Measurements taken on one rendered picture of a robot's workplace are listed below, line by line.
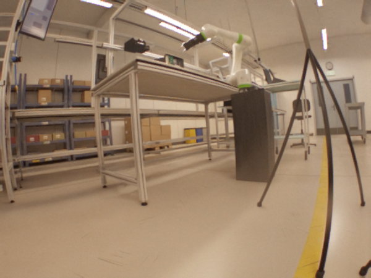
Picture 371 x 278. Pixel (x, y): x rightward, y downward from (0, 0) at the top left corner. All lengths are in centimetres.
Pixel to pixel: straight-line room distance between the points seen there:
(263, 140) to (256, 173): 30
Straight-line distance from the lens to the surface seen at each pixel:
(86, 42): 349
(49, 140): 480
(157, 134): 545
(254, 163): 168
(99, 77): 340
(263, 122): 162
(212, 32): 172
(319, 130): 781
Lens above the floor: 49
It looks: 2 degrees down
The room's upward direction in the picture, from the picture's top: 4 degrees counter-clockwise
